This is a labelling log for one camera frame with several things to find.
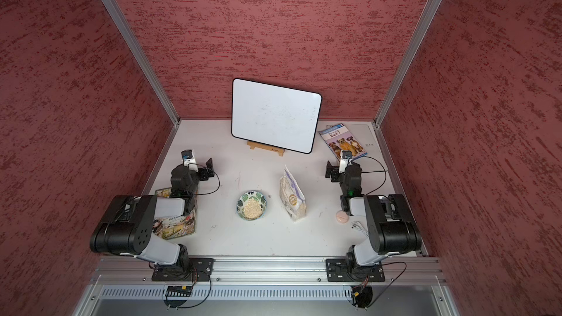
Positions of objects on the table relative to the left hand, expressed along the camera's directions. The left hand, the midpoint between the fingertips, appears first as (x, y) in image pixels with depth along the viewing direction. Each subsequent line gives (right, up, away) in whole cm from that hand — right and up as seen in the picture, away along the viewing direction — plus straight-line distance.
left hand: (201, 162), depth 93 cm
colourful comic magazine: (-5, -24, -10) cm, 26 cm away
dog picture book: (+65, +11, +17) cm, 68 cm away
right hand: (+61, 0, +1) cm, 61 cm away
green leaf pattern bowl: (+23, -17, -6) cm, 29 cm away
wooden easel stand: (+21, +7, +12) cm, 25 cm away
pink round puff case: (+60, -21, -8) cm, 64 cm away
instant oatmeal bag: (+40, -11, -17) cm, 44 cm away
